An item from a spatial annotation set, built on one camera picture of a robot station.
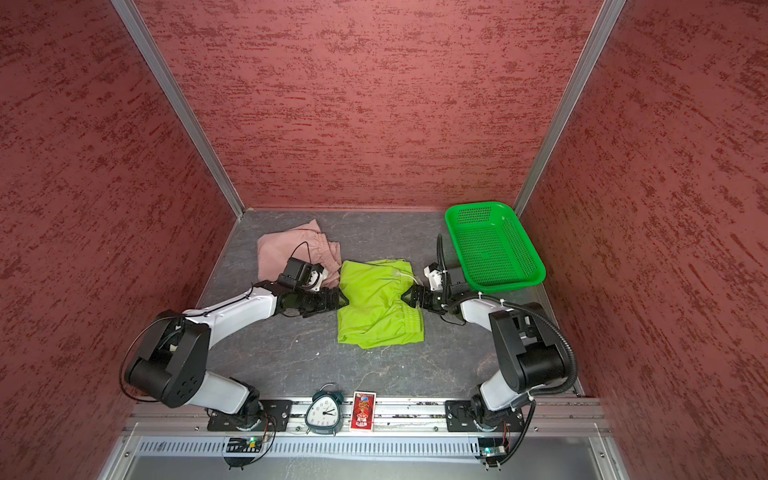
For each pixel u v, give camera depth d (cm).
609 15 71
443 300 72
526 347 47
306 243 105
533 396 50
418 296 83
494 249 110
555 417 76
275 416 73
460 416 74
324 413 71
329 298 81
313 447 71
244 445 71
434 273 87
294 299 70
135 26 73
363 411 74
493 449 70
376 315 87
